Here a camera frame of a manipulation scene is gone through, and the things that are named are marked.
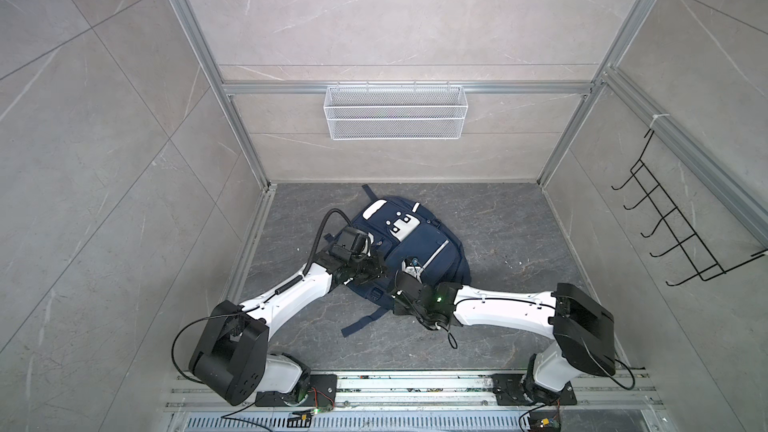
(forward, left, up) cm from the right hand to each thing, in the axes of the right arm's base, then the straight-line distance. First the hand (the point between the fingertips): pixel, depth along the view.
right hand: (395, 296), depth 83 cm
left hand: (+8, +1, +6) cm, 10 cm away
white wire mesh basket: (+55, -2, +24) cm, 60 cm away
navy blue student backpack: (+22, -2, +3) cm, 22 cm away
